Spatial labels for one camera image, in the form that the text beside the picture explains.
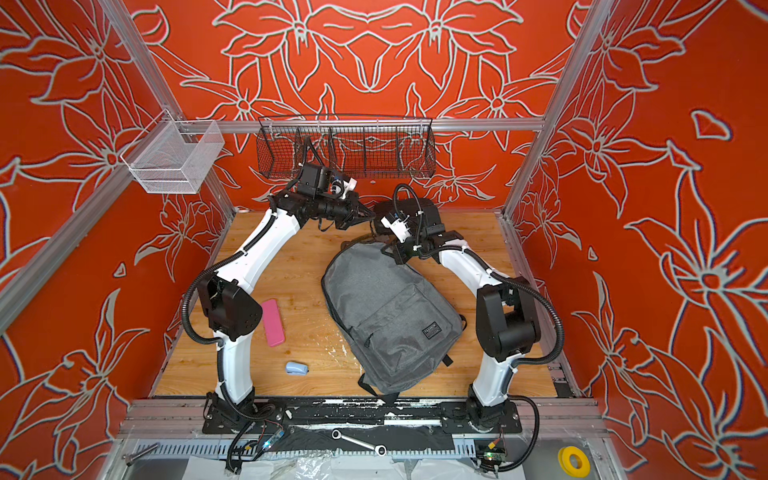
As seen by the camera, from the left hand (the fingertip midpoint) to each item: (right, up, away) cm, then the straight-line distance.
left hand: (375, 210), depth 78 cm
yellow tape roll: (+46, -59, -11) cm, 76 cm away
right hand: (+2, -10, +10) cm, 14 cm away
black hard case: (+12, -2, -7) cm, 14 cm away
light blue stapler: (-22, -43, +2) cm, 48 cm away
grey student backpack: (+7, -33, +7) cm, 35 cm away
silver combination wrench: (+1, -57, -9) cm, 58 cm away
